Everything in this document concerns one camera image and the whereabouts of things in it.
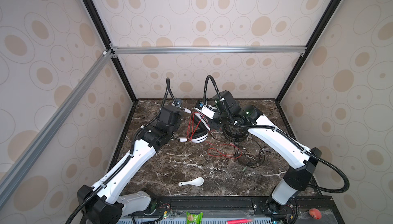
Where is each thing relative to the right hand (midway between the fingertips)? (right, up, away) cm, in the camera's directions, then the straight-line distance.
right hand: (207, 115), depth 73 cm
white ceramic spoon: (-5, -36, +8) cm, 37 cm away
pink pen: (+15, -49, -3) cm, 51 cm away
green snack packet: (-6, -47, -4) cm, 47 cm away
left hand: (-16, +1, 0) cm, 16 cm away
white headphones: (-3, -6, +2) cm, 7 cm away
